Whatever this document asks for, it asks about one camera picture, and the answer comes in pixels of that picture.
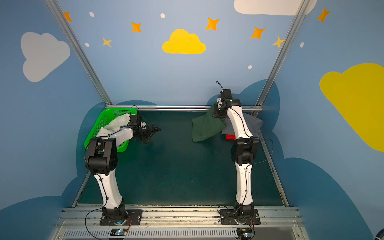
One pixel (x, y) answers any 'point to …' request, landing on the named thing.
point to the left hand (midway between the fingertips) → (158, 133)
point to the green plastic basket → (108, 114)
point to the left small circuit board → (118, 232)
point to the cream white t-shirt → (115, 125)
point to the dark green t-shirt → (205, 126)
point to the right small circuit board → (244, 233)
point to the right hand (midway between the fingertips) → (216, 112)
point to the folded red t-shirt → (230, 137)
